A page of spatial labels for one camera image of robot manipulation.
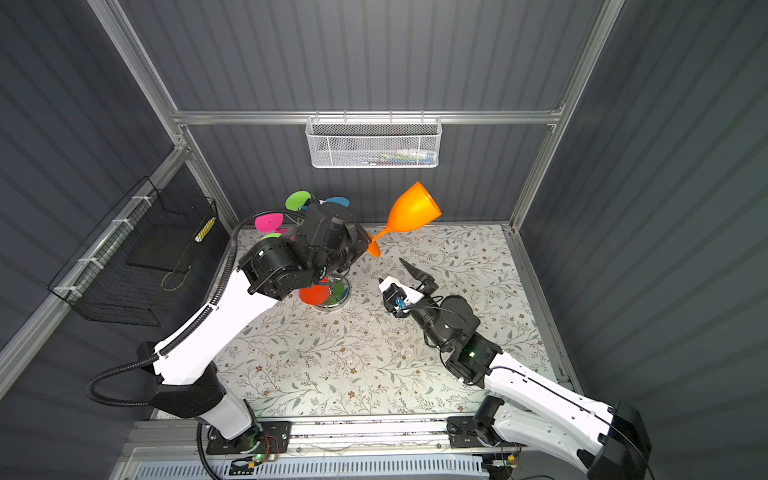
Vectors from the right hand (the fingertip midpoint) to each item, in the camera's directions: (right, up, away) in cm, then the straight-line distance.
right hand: (400, 269), depth 65 cm
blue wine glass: (-17, +18, +16) cm, 30 cm away
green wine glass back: (-28, +19, +18) cm, 38 cm away
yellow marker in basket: (-54, +10, +18) cm, 58 cm away
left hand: (-6, +8, -2) cm, 10 cm away
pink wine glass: (-34, +11, +12) cm, 38 cm away
